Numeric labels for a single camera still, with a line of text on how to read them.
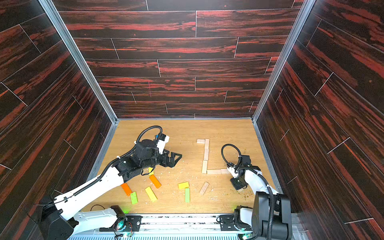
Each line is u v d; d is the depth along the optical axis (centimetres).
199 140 107
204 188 84
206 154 99
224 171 93
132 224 73
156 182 88
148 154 57
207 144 104
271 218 36
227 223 75
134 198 82
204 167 93
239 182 76
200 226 74
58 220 38
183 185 87
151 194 82
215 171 91
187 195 83
